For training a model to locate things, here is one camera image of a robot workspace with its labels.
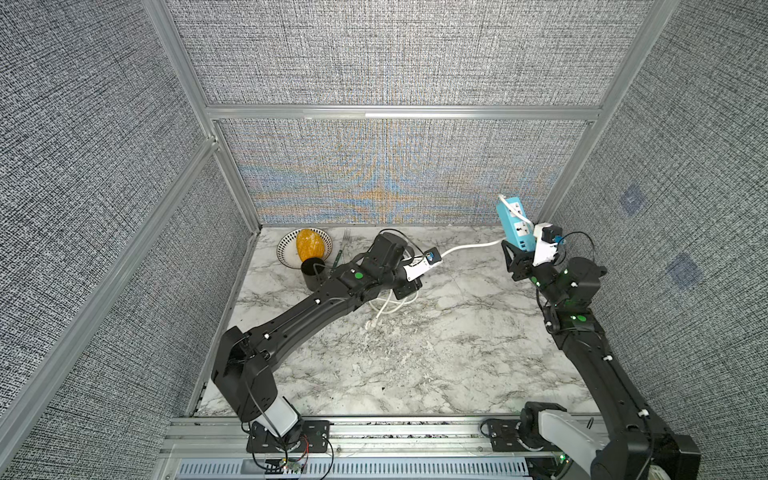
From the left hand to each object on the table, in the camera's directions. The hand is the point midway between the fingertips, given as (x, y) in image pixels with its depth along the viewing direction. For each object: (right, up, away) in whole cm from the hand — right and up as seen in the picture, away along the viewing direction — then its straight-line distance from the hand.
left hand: (424, 267), depth 76 cm
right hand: (+22, +9, -4) cm, 24 cm away
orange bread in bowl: (-37, +7, +29) cm, 47 cm away
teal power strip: (+21, +8, -7) cm, 24 cm away
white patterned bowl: (-45, +3, +32) cm, 55 cm away
